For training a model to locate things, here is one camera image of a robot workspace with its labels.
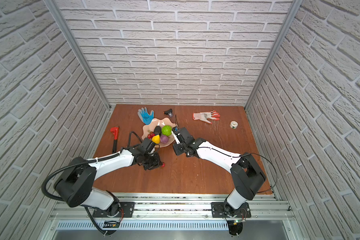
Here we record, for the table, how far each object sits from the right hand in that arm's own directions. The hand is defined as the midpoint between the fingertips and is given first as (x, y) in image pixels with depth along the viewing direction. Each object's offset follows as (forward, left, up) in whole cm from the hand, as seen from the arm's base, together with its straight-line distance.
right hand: (177, 144), depth 86 cm
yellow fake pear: (+7, +13, -4) cm, 15 cm away
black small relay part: (+35, +5, -9) cm, 36 cm away
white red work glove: (+29, -24, -10) cm, 39 cm away
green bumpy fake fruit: (+14, +6, -4) cm, 16 cm away
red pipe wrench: (+20, +43, -9) cm, 48 cm away
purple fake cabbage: (+8, +8, -5) cm, 12 cm away
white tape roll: (+18, -43, -9) cm, 47 cm away
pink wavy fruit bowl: (+23, +13, -6) cm, 28 cm away
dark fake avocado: (+15, +13, -6) cm, 21 cm away
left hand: (-7, +9, -7) cm, 13 cm away
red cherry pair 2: (-8, +9, -9) cm, 15 cm away
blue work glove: (+33, +24, -10) cm, 42 cm away
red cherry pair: (+11, +17, -4) cm, 20 cm away
